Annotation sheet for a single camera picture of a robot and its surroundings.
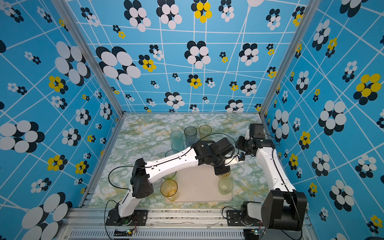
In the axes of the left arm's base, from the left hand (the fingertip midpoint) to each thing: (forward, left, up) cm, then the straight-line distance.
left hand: (230, 167), depth 73 cm
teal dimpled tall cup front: (+21, +29, -10) cm, 37 cm away
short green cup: (-4, 0, -15) cm, 16 cm away
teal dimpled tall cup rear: (+28, +30, -9) cm, 42 cm away
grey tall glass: (+26, +21, -6) cm, 34 cm away
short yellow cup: (-6, +4, +6) cm, 9 cm away
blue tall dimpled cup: (+23, +20, -8) cm, 31 cm away
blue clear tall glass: (+12, +31, -6) cm, 34 cm away
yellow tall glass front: (-6, +32, -16) cm, 36 cm away
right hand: (+15, -9, -2) cm, 18 cm away
